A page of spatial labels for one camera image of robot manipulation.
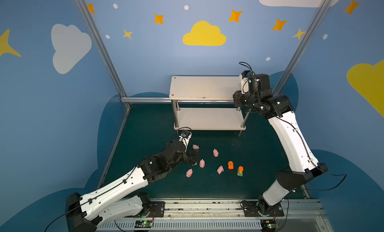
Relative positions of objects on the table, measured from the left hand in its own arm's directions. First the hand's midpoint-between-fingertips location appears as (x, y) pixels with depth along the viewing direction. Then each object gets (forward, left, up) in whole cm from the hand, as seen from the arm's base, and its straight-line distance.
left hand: (193, 146), depth 72 cm
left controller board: (-30, +23, -23) cm, 44 cm away
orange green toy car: (-4, -28, -21) cm, 35 cm away
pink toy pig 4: (-5, +2, -22) cm, 23 cm away
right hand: (+20, -21, +18) cm, 34 cm away
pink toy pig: (+12, -1, -21) cm, 24 cm away
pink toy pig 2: (+7, -15, -21) cm, 27 cm away
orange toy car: (0, -23, -21) cm, 31 cm away
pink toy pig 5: (-4, -16, -21) cm, 27 cm away
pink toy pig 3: (0, -6, -21) cm, 22 cm away
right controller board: (-29, -38, -24) cm, 53 cm away
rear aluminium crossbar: (+23, +13, +9) cm, 28 cm away
